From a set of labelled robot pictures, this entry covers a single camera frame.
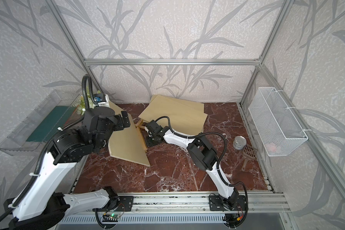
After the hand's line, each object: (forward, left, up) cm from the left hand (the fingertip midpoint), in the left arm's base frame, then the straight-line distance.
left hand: (119, 114), depth 60 cm
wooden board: (+43, -38, -39) cm, 70 cm away
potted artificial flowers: (+16, +31, -14) cm, 37 cm away
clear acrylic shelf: (-11, +41, -6) cm, 43 cm away
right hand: (+7, -4, -36) cm, 37 cm away
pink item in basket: (-6, -72, -19) cm, 75 cm away
